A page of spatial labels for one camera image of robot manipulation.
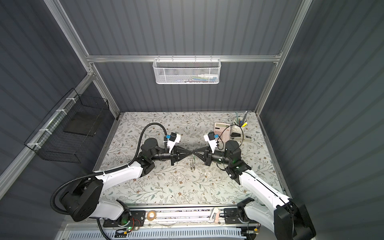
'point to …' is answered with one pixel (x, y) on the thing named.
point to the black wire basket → (64, 135)
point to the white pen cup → (241, 122)
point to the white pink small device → (215, 215)
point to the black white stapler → (238, 136)
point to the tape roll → (148, 215)
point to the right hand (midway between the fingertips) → (195, 154)
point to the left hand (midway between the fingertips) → (192, 153)
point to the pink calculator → (222, 131)
